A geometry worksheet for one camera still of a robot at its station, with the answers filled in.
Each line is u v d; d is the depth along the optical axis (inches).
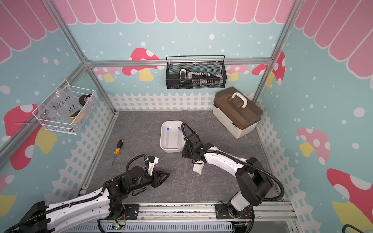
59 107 26.3
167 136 40.8
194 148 26.2
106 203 21.8
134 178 23.2
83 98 31.4
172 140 40.5
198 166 34.2
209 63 35.7
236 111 39.4
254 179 17.4
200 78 34.8
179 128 42.8
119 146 38.8
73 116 25.5
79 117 26.4
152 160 28.0
